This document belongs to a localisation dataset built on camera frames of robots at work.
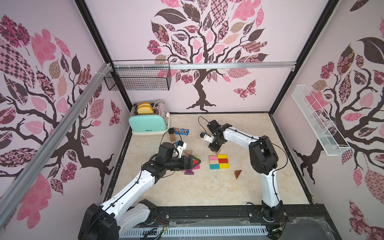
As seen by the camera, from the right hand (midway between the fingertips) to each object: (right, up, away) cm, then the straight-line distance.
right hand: (215, 146), depth 97 cm
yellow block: (+5, -7, -2) cm, 8 cm away
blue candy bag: (-25, +10, +10) cm, 28 cm away
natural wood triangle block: (-18, -4, -2) cm, 18 cm away
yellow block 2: (+5, -12, -5) cm, 14 cm away
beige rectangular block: (-1, -9, -5) cm, 11 cm away
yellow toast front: (-47, +24, 0) cm, 53 cm away
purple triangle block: (-17, -14, -9) cm, 24 cm away
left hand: (-14, -7, -22) cm, 27 cm away
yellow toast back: (-48, +28, +2) cm, 56 cm away
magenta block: (-12, -12, -7) cm, 19 cm away
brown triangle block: (+12, -14, -11) cm, 22 cm away
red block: (+4, -8, -5) cm, 11 cm away
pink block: (-1, -7, -1) cm, 8 cm away
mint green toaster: (-50, +15, +4) cm, 52 cm away
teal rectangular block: (-1, -12, -6) cm, 13 cm away
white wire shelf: (+54, +4, -26) cm, 60 cm away
